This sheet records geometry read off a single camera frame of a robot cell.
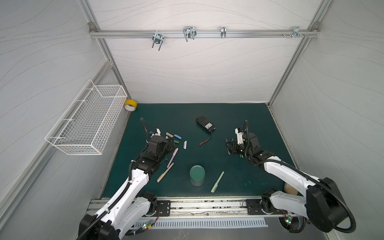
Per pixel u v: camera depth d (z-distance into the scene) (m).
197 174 0.75
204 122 1.06
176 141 0.99
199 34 0.80
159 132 0.74
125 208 0.45
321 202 0.41
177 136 1.01
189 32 0.77
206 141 0.99
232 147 0.76
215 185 0.80
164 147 0.65
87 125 0.69
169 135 1.01
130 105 1.15
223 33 0.78
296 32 0.76
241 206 0.75
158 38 0.79
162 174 0.84
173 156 0.91
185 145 0.96
